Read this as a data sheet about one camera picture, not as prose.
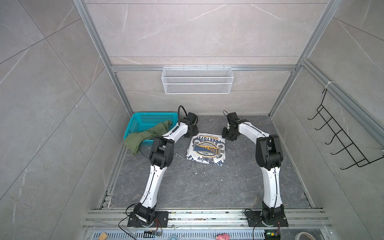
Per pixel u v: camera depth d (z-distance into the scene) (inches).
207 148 37.7
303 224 28.9
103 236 26.9
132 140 35.8
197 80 39.7
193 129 36.8
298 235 26.8
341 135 26.6
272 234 27.6
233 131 32.2
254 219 28.7
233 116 34.1
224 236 25.9
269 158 23.3
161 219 28.7
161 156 24.7
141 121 43.7
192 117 34.6
